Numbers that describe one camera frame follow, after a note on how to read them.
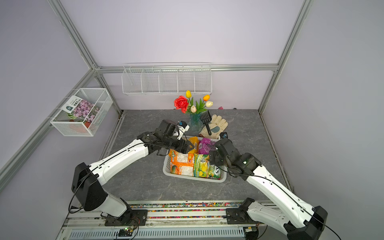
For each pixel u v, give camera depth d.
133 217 0.72
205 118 1.16
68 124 0.74
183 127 0.71
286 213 0.41
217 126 1.09
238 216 0.66
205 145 0.86
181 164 0.81
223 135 0.65
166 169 0.82
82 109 0.74
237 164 0.49
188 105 0.74
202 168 0.79
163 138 0.61
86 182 0.41
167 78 0.99
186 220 0.74
